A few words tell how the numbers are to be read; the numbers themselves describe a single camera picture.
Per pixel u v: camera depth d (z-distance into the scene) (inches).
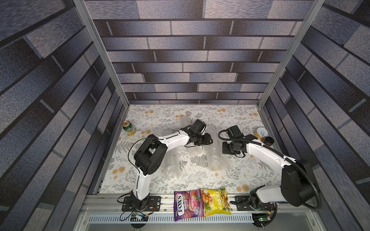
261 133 38.1
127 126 37.1
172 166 31.2
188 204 28.0
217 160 32.0
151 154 20.5
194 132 29.1
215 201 28.0
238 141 25.0
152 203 29.1
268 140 37.0
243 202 28.5
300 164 17.5
